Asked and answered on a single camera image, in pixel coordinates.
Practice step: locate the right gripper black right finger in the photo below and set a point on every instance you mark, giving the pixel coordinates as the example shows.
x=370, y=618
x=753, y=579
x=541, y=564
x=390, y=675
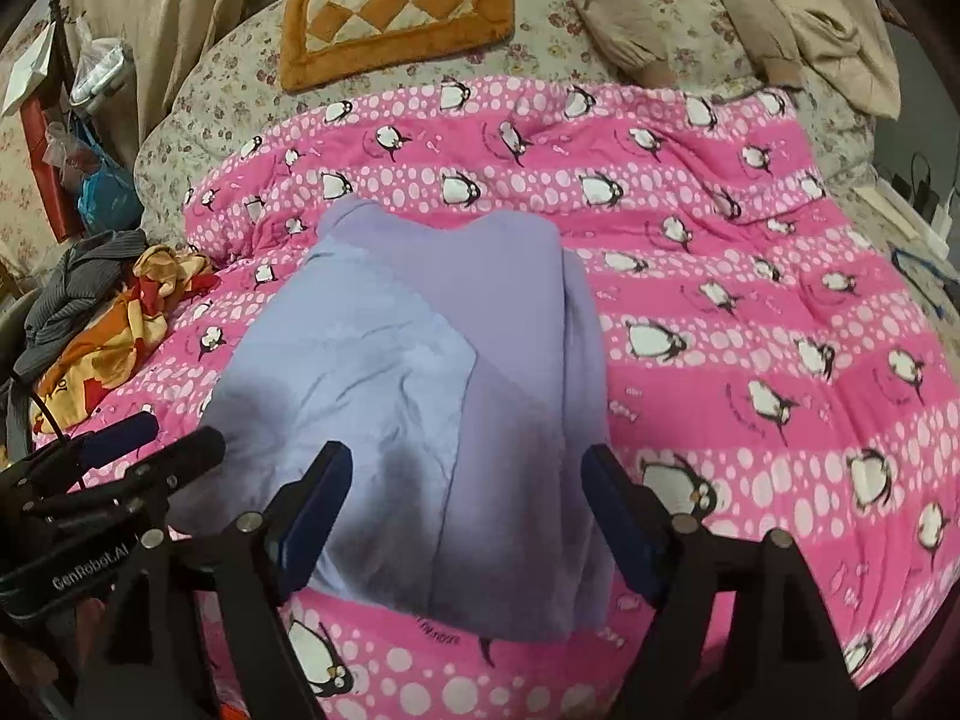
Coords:
x=740, y=629

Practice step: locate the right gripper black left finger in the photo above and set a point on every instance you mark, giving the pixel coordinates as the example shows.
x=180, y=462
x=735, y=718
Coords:
x=150, y=658

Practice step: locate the lilac fleece jacket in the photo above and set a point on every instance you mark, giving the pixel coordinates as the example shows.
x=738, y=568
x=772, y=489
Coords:
x=464, y=369

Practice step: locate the dark grey striped garment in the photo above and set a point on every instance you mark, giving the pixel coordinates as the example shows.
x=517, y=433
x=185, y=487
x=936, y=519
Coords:
x=76, y=287

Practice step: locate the yellow orange red cloth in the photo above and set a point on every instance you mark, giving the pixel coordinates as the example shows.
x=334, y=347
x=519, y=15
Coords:
x=112, y=347

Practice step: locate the blue plastic bag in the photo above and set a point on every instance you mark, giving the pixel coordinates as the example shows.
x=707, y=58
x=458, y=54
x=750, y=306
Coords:
x=108, y=200

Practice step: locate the clear plastic bag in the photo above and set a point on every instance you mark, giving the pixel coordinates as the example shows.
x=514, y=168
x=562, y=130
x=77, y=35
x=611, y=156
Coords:
x=103, y=67

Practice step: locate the orange checkered cushion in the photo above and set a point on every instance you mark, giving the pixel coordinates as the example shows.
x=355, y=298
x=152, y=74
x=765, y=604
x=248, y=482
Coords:
x=323, y=41

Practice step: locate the beige garment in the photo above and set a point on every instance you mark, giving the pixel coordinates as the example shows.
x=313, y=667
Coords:
x=844, y=41

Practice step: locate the black charger with cable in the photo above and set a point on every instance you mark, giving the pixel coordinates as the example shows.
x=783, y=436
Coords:
x=915, y=198

